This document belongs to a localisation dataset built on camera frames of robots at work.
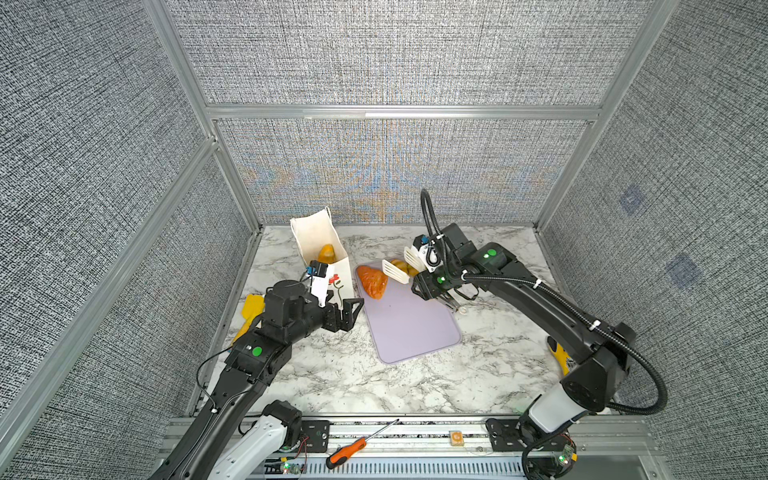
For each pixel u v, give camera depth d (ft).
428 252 2.22
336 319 1.96
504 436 2.40
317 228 2.96
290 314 1.64
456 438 2.40
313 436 2.41
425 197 2.00
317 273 1.95
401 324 3.01
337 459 2.25
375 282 3.23
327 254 3.28
